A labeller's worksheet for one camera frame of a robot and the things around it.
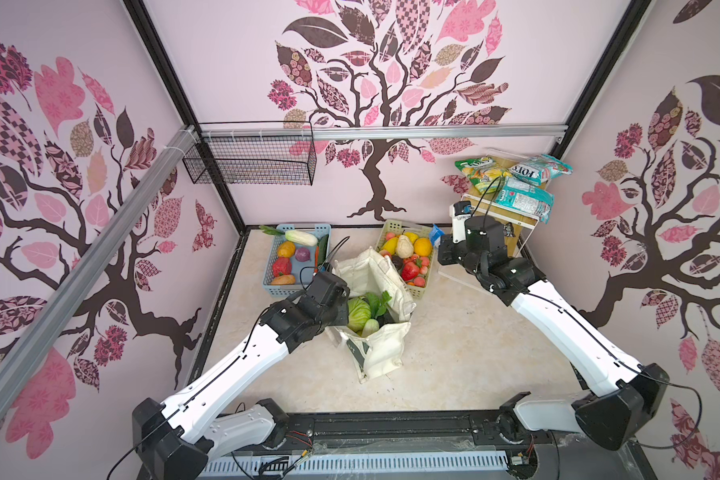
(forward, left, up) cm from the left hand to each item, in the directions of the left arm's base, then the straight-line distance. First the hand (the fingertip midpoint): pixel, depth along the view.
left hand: (340, 310), depth 76 cm
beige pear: (+30, -20, -11) cm, 38 cm away
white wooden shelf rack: (+19, -47, +13) cm, 52 cm away
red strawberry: (+24, -22, -16) cm, 36 cm away
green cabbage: (+3, -6, -7) cm, 10 cm away
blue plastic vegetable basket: (+31, +18, -15) cm, 39 cm away
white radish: (+39, +22, -13) cm, 46 cm away
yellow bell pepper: (+32, +23, -14) cm, 42 cm away
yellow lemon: (+38, -24, -13) cm, 46 cm away
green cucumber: (+32, +9, -13) cm, 35 cm away
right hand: (+15, -27, +14) cm, 34 cm away
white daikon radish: (+4, -10, -6) cm, 12 cm away
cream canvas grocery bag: (+15, -6, -4) cm, 17 cm away
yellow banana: (+34, -16, -13) cm, 40 cm away
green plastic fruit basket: (+43, -19, -13) cm, 49 cm away
